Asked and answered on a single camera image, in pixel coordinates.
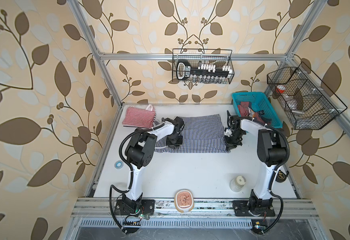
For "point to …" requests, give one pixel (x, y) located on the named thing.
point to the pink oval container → (184, 200)
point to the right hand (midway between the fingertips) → (228, 150)
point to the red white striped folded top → (139, 117)
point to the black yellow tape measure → (281, 176)
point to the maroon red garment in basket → (243, 110)
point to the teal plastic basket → (255, 104)
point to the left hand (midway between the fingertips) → (179, 146)
